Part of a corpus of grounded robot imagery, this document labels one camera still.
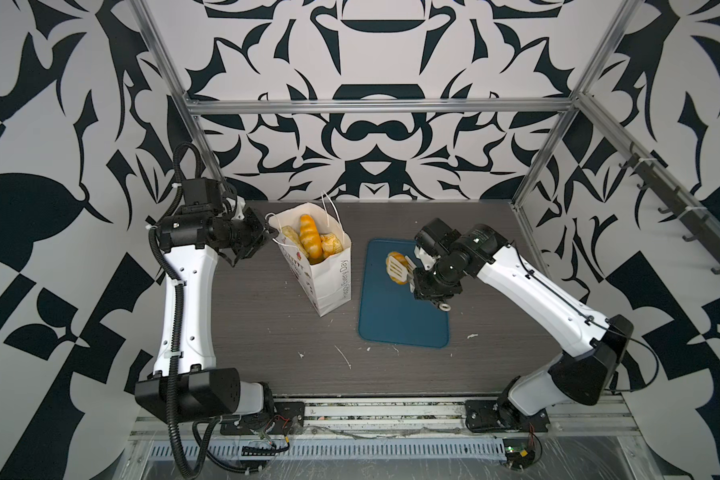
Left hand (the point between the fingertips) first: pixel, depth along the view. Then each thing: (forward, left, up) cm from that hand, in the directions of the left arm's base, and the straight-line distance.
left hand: (277, 226), depth 70 cm
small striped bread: (+7, -1, -14) cm, 16 cm away
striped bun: (+3, -29, -16) cm, 33 cm away
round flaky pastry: (+4, -11, -13) cm, 18 cm away
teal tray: (-8, -27, -30) cm, 41 cm away
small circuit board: (-42, -55, -34) cm, 77 cm away
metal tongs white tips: (-4, -30, -14) cm, 33 cm away
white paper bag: (-7, -10, -15) cm, 20 cm away
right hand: (-12, -33, -12) cm, 37 cm away
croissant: (+6, -6, -12) cm, 15 cm away
